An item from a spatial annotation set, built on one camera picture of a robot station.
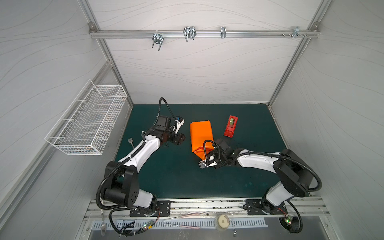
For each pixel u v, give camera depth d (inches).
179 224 27.6
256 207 28.2
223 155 27.1
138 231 26.1
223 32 30.8
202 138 36.6
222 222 24.2
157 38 31.3
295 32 30.1
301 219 27.7
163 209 29.1
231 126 39.7
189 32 30.1
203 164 29.3
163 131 26.5
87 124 27.1
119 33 30.7
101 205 16.1
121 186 16.6
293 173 17.9
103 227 27.1
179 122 30.6
